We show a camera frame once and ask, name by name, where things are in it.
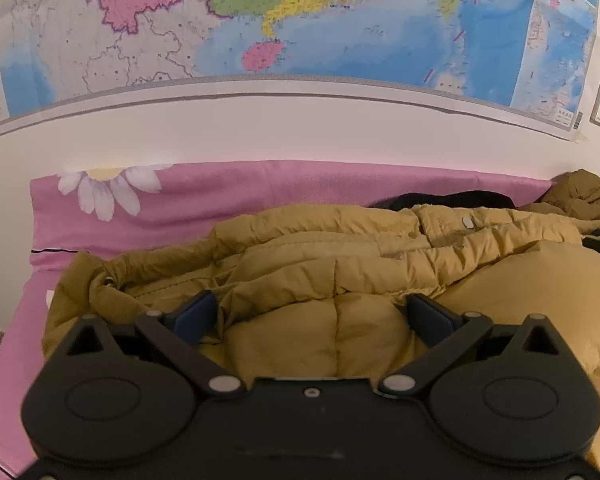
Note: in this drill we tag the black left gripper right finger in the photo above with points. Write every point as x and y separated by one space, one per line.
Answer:
448 336

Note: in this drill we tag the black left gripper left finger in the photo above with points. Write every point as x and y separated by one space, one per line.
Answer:
174 337

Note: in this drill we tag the mustard yellow puffer jacket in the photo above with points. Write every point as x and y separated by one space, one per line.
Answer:
319 290

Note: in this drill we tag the pink floral bed sheet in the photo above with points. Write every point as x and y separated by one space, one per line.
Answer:
192 198

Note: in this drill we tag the colourful wall map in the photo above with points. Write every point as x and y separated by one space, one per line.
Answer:
523 62

